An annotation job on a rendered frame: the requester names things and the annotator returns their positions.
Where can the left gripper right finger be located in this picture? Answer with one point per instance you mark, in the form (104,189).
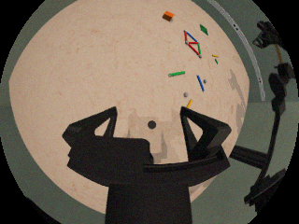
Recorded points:
(214,132)

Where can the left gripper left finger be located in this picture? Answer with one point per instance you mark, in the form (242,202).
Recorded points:
(89,124)

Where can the dark green flat rectangle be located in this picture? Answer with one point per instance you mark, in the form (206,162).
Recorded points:
(203,29)

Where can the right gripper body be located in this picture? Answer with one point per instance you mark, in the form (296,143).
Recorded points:
(265,44)

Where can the orange flat block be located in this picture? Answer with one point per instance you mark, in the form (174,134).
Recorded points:
(167,16)

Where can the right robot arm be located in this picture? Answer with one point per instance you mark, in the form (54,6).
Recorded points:
(286,70)

